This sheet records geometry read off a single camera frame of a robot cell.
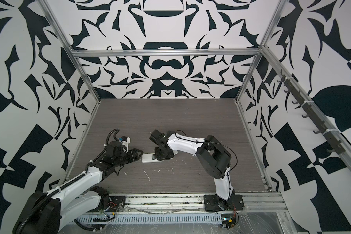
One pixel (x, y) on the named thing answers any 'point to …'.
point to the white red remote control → (148, 158)
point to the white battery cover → (175, 152)
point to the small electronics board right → (228, 220)
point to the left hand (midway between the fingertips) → (140, 150)
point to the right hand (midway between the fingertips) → (159, 159)
